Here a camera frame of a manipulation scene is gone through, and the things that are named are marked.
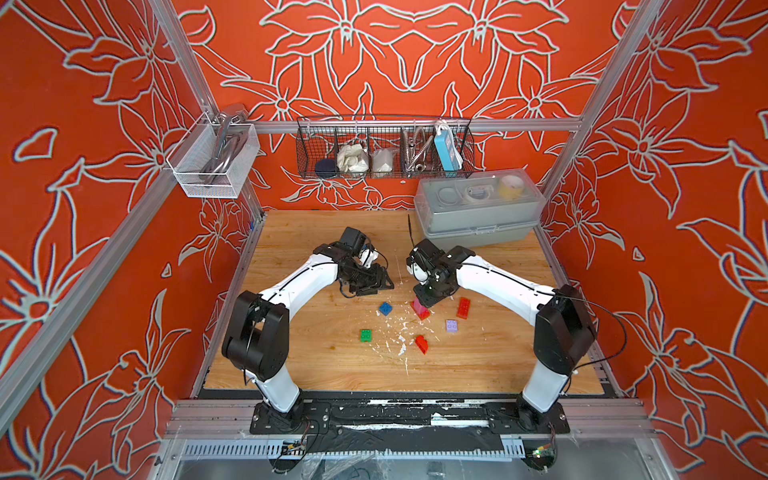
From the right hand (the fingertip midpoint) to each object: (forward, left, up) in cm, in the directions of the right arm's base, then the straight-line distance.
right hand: (419, 299), depth 85 cm
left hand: (+2, +9, +3) cm, 10 cm away
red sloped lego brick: (-11, -1, -7) cm, 13 cm away
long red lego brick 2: (-1, -1, -6) cm, 6 cm away
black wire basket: (+47, +14, +21) cm, 54 cm away
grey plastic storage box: (+34, -23, +4) cm, 41 cm away
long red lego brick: (+1, -15, -8) cm, 17 cm away
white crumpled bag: (+36, +21, +24) cm, 48 cm away
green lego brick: (-8, +16, -7) cm, 19 cm away
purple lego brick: (-5, -10, -8) cm, 13 cm away
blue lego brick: (+1, +10, -8) cm, 13 cm away
